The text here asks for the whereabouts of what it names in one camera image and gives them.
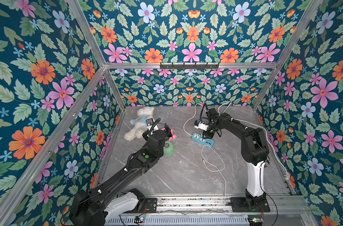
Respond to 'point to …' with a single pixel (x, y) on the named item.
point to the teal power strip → (198, 137)
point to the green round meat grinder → (168, 149)
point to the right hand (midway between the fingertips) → (209, 134)
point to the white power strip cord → (286, 176)
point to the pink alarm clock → (174, 135)
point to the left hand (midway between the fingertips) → (161, 126)
